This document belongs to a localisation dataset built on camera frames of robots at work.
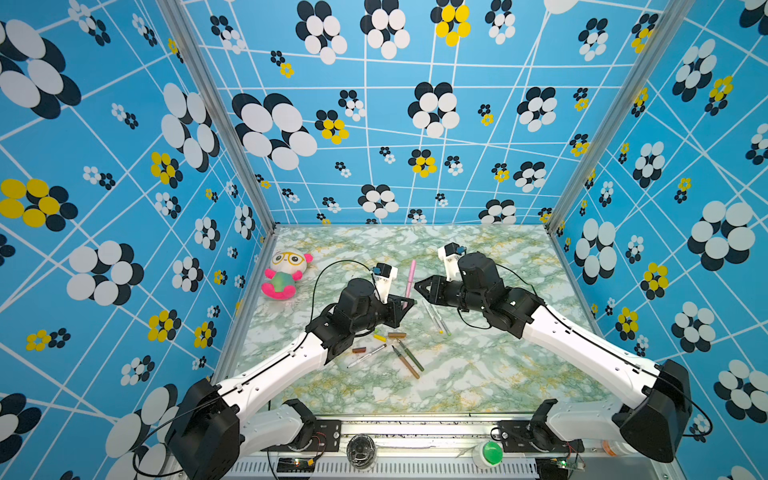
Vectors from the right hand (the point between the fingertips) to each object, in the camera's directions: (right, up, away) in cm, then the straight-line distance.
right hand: (418, 287), depth 74 cm
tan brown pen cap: (-5, -17, +17) cm, 25 cm away
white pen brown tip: (-14, -22, +13) cm, 29 cm away
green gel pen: (-1, -22, +13) cm, 25 cm away
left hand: (-1, -4, +1) cm, 4 cm away
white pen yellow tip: (+6, -11, +22) cm, 25 cm away
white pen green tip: (+9, -13, +20) cm, 25 cm away
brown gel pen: (-3, -23, +13) cm, 27 cm away
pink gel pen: (-2, +1, +1) cm, 2 cm away
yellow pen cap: (-10, -18, +17) cm, 27 cm away
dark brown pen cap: (-16, -21, +15) cm, 31 cm away
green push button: (+14, -35, -10) cm, 39 cm away
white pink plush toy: (-42, +3, +25) cm, 49 cm away
